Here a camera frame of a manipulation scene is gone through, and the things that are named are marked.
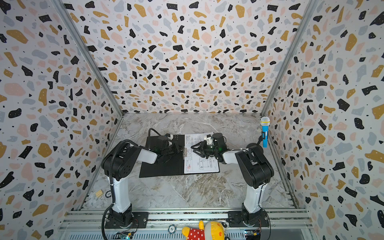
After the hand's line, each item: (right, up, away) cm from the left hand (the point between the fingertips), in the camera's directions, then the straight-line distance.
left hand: (185, 144), depth 98 cm
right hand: (+4, 0, -10) cm, 11 cm away
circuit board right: (+34, -40, -27) cm, 59 cm away
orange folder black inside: (-6, -12, -6) cm, 15 cm away
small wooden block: (-45, -24, -17) cm, 54 cm away
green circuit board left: (-25, -40, -28) cm, 54 cm away
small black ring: (-41, -26, -17) cm, 52 cm away
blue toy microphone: (+46, +14, -17) cm, 51 cm away
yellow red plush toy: (+16, -34, -33) cm, 50 cm away
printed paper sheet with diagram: (+6, -11, -4) cm, 13 cm away
